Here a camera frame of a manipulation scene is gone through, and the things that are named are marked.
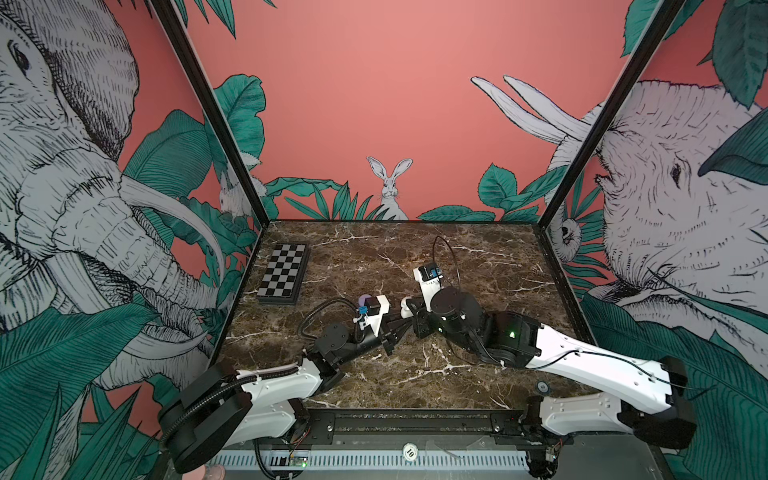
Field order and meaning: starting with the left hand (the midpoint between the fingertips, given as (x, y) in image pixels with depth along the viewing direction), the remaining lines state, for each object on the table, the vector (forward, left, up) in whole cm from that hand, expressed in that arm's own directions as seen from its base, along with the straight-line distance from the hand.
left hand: (414, 313), depth 68 cm
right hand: (0, +2, +4) cm, 5 cm away
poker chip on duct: (-25, +1, -23) cm, 34 cm away
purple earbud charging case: (-1, +11, +8) cm, 13 cm away
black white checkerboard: (+27, +42, -22) cm, 54 cm away
